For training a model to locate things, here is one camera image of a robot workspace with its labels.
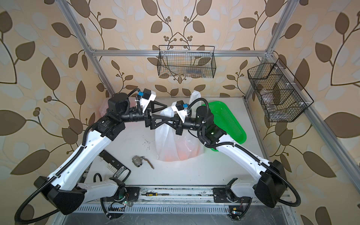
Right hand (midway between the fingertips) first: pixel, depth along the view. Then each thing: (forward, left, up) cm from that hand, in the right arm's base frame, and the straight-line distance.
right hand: (163, 119), depth 64 cm
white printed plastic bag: (-6, -2, -15) cm, 16 cm away
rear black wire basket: (+50, -14, 0) cm, 52 cm away
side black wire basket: (+13, -62, -1) cm, 64 cm away
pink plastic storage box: (+32, +50, -24) cm, 64 cm away
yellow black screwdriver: (-24, +11, -34) cm, 43 cm away
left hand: (0, -2, +6) cm, 6 cm away
